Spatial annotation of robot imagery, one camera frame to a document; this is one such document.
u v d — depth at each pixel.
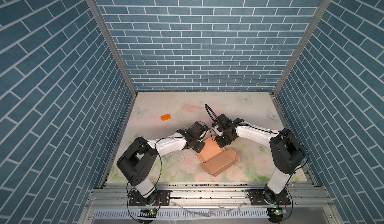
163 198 0.74
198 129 0.71
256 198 0.74
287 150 0.49
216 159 0.87
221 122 0.73
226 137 0.77
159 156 0.46
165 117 1.04
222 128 0.71
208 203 0.73
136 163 0.45
